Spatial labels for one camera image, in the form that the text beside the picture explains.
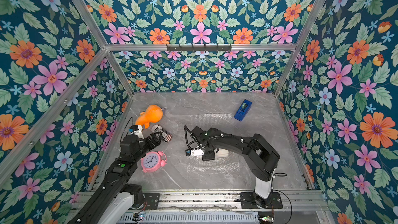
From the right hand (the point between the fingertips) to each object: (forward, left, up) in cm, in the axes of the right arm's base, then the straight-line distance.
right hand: (209, 147), depth 88 cm
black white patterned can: (+7, +27, +1) cm, 28 cm away
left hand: (+1, +27, +12) cm, 29 cm away
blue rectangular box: (+27, -22, +2) cm, 35 cm away
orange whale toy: (+21, +38, +4) cm, 44 cm away
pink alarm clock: (-9, +31, -1) cm, 32 cm away
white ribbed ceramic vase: (-4, -7, +3) cm, 8 cm away
